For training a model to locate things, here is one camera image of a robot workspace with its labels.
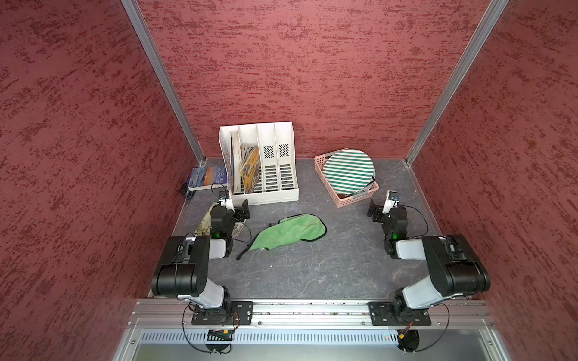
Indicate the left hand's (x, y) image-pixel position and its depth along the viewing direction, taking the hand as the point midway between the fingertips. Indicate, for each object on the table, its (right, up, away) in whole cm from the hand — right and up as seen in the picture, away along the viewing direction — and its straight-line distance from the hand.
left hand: (236, 203), depth 93 cm
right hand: (+62, 0, 0) cm, 62 cm away
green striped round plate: (+51, +15, +14) cm, 55 cm away
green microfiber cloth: (+23, -10, -1) cm, 25 cm away
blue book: (-22, +12, +17) cm, 30 cm away
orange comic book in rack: (+6, +16, 0) cm, 17 cm away
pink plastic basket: (+46, +1, +4) cm, 46 cm away
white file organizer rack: (+9, +18, +7) cm, 21 cm away
